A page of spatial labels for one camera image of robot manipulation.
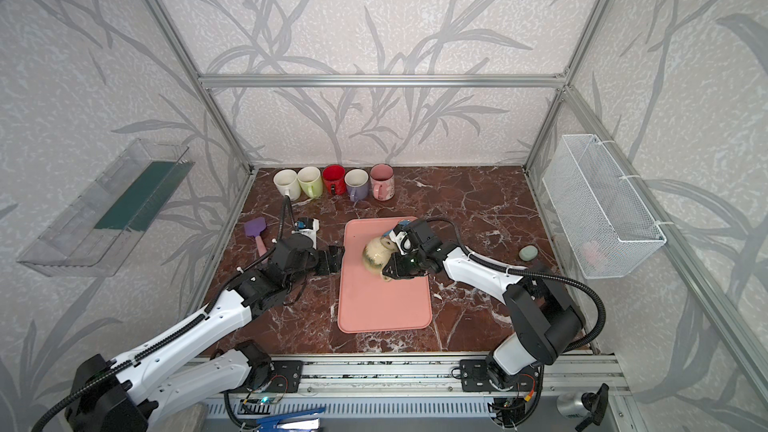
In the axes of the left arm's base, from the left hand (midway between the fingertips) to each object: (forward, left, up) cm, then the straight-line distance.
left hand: (339, 242), depth 80 cm
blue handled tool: (-38, +4, -15) cm, 41 cm away
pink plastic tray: (-12, -8, -15) cm, 21 cm away
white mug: (+31, +25, -11) cm, 41 cm away
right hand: (-2, -13, -8) cm, 15 cm away
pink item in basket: (-4, -65, +4) cm, 65 cm away
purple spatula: (+15, +34, -17) cm, 41 cm away
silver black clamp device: (-36, -55, -2) cm, 66 cm away
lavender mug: (+31, 0, -12) cm, 34 cm away
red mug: (+32, +8, -11) cm, 35 cm away
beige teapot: (-1, -10, -4) cm, 11 cm away
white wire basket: (-6, -60, +19) cm, 63 cm away
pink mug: (+27, -10, -6) cm, 30 cm away
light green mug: (+31, +17, -9) cm, 36 cm away
